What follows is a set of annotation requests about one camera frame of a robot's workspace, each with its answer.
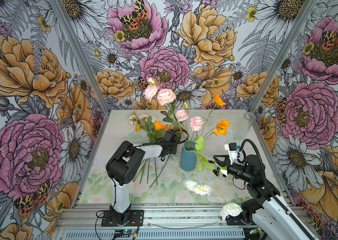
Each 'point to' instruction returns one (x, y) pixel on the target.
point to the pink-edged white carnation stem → (133, 120)
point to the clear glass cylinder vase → (243, 128)
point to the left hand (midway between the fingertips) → (171, 150)
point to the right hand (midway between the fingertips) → (210, 164)
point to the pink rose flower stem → (196, 123)
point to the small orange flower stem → (138, 127)
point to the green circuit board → (123, 231)
